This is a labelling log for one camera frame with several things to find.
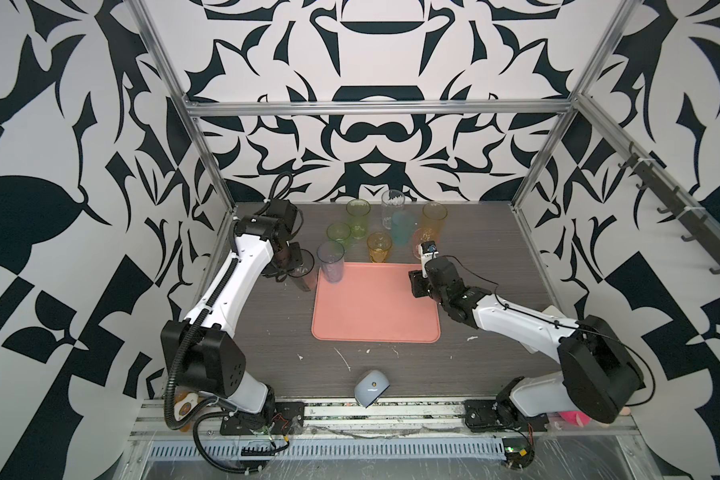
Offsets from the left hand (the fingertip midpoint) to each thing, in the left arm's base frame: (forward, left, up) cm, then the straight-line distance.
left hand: (289, 262), depth 80 cm
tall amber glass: (+21, -44, -6) cm, 49 cm away
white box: (-10, -74, -15) cm, 76 cm away
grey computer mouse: (-29, -20, -11) cm, 37 cm away
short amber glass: (+17, -26, -16) cm, 35 cm away
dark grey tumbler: (-3, -3, -1) cm, 5 cm away
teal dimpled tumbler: (+21, -34, -11) cm, 42 cm away
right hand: (+1, -35, -8) cm, 36 cm away
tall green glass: (+27, -19, -8) cm, 34 cm away
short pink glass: (+18, -40, -13) cm, 46 cm away
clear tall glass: (+36, -32, -14) cm, 50 cm away
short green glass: (+22, -12, -14) cm, 28 cm away
